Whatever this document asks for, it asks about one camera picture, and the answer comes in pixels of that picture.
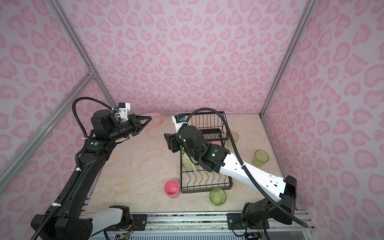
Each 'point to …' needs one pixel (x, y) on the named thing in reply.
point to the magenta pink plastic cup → (172, 188)
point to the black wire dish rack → (214, 124)
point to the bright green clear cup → (218, 196)
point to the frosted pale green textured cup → (235, 138)
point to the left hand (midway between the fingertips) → (151, 116)
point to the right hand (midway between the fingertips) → (170, 132)
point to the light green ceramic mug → (187, 164)
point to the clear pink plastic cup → (157, 120)
